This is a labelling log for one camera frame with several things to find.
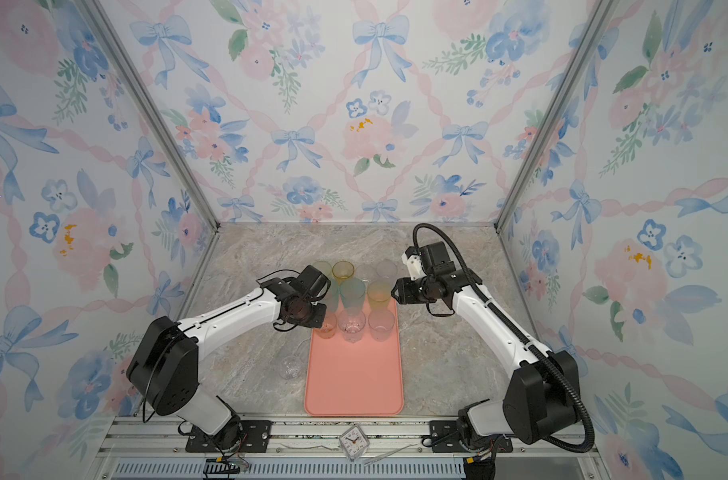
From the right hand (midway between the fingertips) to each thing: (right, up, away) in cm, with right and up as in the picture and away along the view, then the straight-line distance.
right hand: (399, 290), depth 83 cm
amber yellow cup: (-18, +4, +22) cm, 28 cm away
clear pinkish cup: (-5, -11, +10) cm, 16 cm away
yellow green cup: (-5, -2, +11) cm, 13 cm away
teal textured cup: (-13, -2, +7) cm, 15 cm away
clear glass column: (-14, -11, +7) cm, 19 cm away
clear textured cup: (-3, +5, +17) cm, 18 cm away
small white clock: (-12, -35, -12) cm, 39 cm away
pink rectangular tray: (-11, -24, -1) cm, 27 cm away
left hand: (-23, -8, +3) cm, 25 cm away
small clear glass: (-31, -22, 0) cm, 38 cm away
